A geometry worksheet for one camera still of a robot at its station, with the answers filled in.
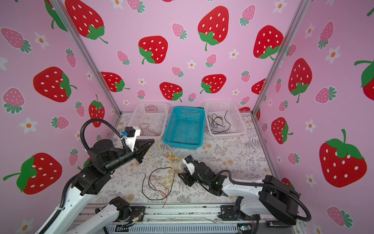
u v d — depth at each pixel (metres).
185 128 1.11
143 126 1.12
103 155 0.45
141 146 0.55
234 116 1.13
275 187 0.41
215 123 1.13
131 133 0.51
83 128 0.41
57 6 0.67
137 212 0.75
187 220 0.73
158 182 0.83
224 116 1.18
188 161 0.70
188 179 0.70
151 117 1.17
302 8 0.70
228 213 0.73
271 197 0.42
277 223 0.70
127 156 0.54
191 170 0.71
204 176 0.59
